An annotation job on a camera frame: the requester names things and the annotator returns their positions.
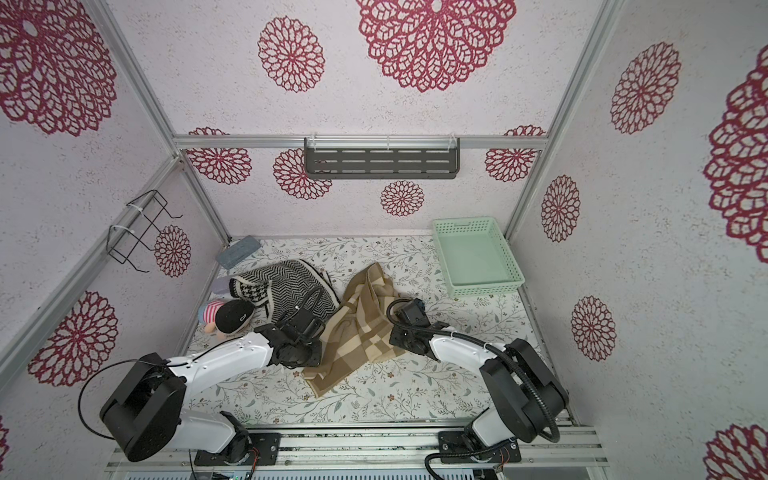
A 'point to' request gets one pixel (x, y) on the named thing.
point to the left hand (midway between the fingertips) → (316, 358)
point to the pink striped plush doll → (226, 317)
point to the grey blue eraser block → (238, 251)
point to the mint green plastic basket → (477, 257)
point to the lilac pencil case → (221, 285)
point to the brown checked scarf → (363, 329)
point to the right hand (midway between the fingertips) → (392, 332)
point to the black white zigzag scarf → (283, 288)
